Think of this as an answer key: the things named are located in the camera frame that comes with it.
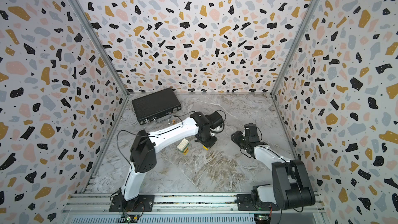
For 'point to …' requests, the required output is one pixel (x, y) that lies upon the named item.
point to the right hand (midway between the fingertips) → (233, 136)
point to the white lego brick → (182, 144)
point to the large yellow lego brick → (205, 148)
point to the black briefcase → (156, 104)
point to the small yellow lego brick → (185, 151)
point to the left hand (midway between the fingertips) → (211, 144)
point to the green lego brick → (183, 150)
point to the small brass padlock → (173, 121)
